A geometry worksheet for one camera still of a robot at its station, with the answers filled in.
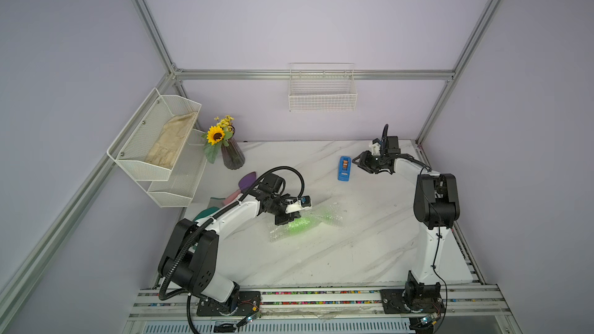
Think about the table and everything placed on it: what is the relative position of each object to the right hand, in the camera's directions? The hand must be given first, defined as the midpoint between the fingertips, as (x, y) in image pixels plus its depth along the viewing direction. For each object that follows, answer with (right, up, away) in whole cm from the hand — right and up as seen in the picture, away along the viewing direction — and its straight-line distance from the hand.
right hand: (356, 164), depth 103 cm
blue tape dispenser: (-5, -2, +4) cm, 6 cm away
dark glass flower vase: (-57, +4, +1) cm, 57 cm away
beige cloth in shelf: (-71, +9, -22) cm, 75 cm away
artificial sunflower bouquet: (-59, +11, -13) cm, 61 cm away
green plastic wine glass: (-25, -22, -19) cm, 38 cm away
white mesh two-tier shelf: (-76, -9, -15) cm, 78 cm away
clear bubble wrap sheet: (-32, -25, -20) cm, 45 cm away
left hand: (-27, -19, -17) cm, 37 cm away
